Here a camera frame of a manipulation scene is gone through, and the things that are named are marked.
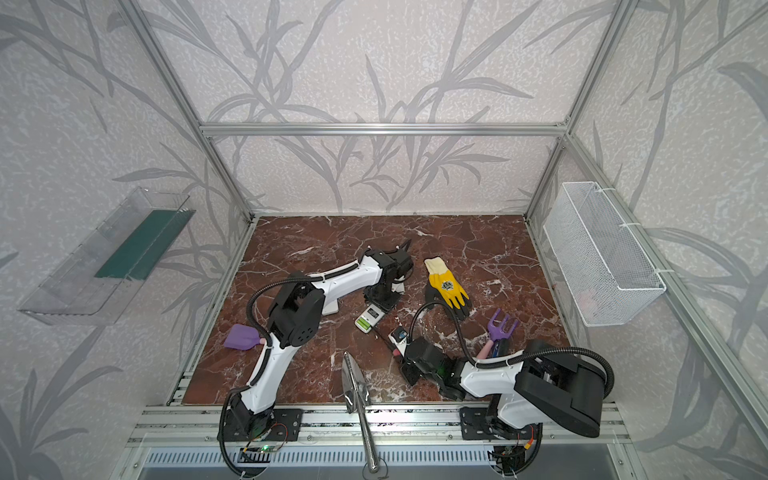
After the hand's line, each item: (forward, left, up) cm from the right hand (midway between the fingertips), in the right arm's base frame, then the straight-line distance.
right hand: (398, 346), depth 86 cm
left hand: (+15, +3, 0) cm, 15 cm away
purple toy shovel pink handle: (+3, +47, -1) cm, 47 cm away
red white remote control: (+8, +9, 0) cm, 12 cm away
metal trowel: (-13, +11, -1) cm, 17 cm away
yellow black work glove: (+18, -15, +1) cm, 24 cm away
